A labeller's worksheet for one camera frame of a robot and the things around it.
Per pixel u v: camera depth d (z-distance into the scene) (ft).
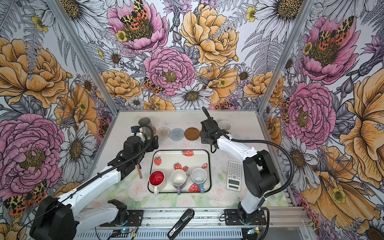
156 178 2.79
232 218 2.40
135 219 2.41
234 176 2.86
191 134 3.53
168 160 3.09
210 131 2.30
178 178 2.85
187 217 2.29
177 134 3.55
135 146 2.05
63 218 1.28
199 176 2.79
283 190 1.50
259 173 1.51
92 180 1.63
